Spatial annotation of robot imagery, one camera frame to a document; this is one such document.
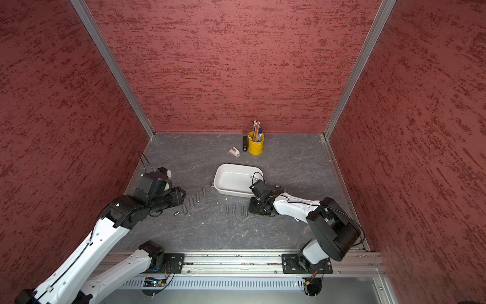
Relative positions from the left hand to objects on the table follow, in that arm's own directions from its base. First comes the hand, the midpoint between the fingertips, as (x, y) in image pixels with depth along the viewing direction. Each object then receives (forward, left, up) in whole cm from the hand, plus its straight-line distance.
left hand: (180, 199), depth 73 cm
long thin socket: (+3, -20, -18) cm, 27 cm away
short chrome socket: (+16, -8, -17) cm, 25 cm away
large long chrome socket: (+9, -2, -17) cm, 19 cm away
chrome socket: (+3, +3, -17) cm, 17 cm away
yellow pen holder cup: (+37, -31, -12) cm, 50 cm away
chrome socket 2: (+1, +7, -17) cm, 18 cm away
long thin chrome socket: (+3, -17, -17) cm, 25 cm away
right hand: (+2, -29, -18) cm, 34 cm away
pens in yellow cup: (+44, -32, -5) cm, 55 cm away
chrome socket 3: (+15, -43, -17) cm, 48 cm away
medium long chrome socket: (+12, -4, -17) cm, 22 cm away
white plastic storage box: (+20, -20, -19) cm, 34 cm away
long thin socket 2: (+2, -24, -17) cm, 30 cm away
